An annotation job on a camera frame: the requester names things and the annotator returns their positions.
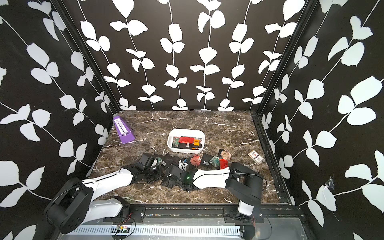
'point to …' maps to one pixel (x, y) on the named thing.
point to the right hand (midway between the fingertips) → (168, 178)
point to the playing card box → (255, 157)
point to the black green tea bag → (175, 143)
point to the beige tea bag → (226, 155)
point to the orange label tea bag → (196, 142)
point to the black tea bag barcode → (205, 159)
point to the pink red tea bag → (195, 160)
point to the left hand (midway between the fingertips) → (168, 173)
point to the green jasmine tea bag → (215, 161)
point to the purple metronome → (123, 131)
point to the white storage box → (198, 134)
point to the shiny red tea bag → (184, 139)
